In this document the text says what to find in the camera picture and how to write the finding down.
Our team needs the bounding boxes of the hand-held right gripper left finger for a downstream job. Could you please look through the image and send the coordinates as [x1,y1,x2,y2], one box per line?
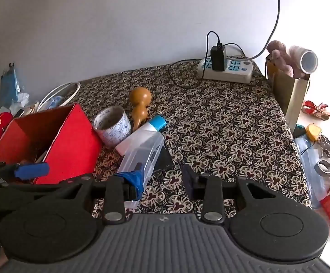
[60,171,144,225]

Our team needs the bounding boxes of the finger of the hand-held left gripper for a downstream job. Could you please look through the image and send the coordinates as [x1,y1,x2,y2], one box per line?
[0,162,50,180]
[0,178,80,211]

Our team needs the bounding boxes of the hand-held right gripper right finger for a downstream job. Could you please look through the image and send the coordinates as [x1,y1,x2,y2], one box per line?
[182,165,279,222]

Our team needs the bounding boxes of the clear plastic container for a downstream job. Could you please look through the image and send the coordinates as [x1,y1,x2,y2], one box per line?
[117,132,165,208]

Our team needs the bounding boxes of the white bottle blue cap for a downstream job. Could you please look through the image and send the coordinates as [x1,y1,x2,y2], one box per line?
[115,114,168,156]

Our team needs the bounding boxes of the red cardboard box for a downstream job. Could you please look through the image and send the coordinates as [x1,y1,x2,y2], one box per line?
[0,102,103,185]

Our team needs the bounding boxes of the patterned paper cup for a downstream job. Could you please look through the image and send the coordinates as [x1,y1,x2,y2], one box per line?
[92,105,131,148]

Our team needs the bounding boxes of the wooden gourd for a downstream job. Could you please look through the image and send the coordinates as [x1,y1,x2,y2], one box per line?
[129,87,152,131]

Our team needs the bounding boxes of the red plush toy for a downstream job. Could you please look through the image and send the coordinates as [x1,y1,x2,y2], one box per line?
[0,112,13,144]

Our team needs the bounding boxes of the crumpled white tissue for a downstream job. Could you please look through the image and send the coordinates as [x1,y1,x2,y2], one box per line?
[9,92,30,111]

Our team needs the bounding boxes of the blue white packet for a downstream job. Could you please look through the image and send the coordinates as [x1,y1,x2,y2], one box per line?
[44,96,65,110]

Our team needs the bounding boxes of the blue clipped packet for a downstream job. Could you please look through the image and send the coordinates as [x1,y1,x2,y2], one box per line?
[0,63,22,106]

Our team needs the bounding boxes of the white power strip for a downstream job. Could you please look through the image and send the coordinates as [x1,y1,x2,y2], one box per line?
[197,57,253,84]

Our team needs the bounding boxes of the clear blue plastic bag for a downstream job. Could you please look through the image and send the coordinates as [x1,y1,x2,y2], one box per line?
[293,135,330,208]

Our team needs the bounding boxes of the black charger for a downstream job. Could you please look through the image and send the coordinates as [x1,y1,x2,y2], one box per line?
[210,43,227,71]

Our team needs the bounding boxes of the tan paper bag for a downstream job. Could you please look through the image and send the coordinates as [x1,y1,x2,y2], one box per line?
[265,55,310,131]

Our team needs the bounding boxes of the yellow tape measure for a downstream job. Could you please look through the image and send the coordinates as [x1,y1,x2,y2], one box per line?
[305,124,323,142]

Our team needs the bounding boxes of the red ribbon bow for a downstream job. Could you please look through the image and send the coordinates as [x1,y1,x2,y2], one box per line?
[301,100,330,123]

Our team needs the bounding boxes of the pink plush toy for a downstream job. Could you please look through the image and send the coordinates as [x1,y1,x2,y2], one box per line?
[267,40,296,77]

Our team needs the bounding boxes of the white roll tube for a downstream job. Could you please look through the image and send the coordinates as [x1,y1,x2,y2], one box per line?
[288,45,319,78]

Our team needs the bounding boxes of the coiled white cable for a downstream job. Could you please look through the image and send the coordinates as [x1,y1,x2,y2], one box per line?
[36,82,81,111]

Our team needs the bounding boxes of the black charger cable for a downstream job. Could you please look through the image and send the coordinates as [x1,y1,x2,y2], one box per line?
[168,31,222,91]

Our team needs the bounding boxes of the thick white cable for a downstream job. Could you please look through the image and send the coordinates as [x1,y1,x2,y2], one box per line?
[250,0,281,60]

